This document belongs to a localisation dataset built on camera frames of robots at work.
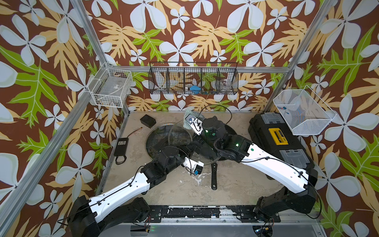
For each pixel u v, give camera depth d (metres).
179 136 0.89
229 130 0.99
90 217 0.39
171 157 0.53
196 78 0.99
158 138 1.08
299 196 0.41
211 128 0.46
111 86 0.86
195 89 0.94
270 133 0.86
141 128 1.11
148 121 1.12
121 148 0.99
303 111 0.83
